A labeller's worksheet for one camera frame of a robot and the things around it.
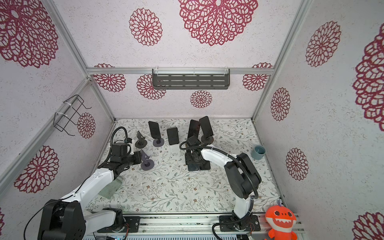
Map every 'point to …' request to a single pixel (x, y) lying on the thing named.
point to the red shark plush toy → (281, 220)
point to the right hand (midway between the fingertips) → (191, 158)
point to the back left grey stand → (158, 142)
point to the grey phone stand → (147, 164)
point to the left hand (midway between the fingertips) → (142, 157)
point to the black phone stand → (141, 142)
